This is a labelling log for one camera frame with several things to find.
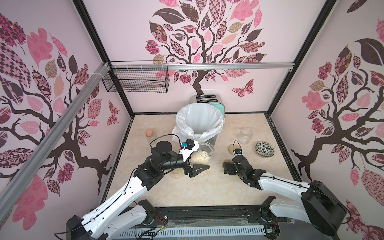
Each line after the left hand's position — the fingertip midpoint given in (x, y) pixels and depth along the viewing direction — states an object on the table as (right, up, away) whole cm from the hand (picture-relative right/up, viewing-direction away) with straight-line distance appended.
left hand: (205, 160), depth 63 cm
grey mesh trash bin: (+8, +6, +37) cm, 38 cm away
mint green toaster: (+10, +35, +43) cm, 56 cm away
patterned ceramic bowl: (+42, -1, +35) cm, 55 cm away
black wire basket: (-42, +47, +32) cm, 71 cm away
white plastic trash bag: (-2, +18, +30) cm, 35 cm away
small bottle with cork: (-35, +11, +32) cm, 48 cm away
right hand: (+17, -8, +26) cm, 32 cm away
